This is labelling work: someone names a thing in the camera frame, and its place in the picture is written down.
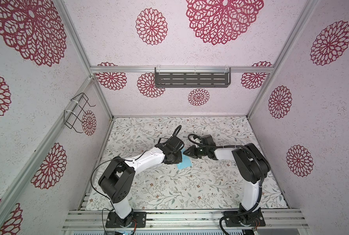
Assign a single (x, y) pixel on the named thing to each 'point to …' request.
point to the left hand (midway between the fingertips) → (177, 161)
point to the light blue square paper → (186, 160)
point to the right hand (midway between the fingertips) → (184, 151)
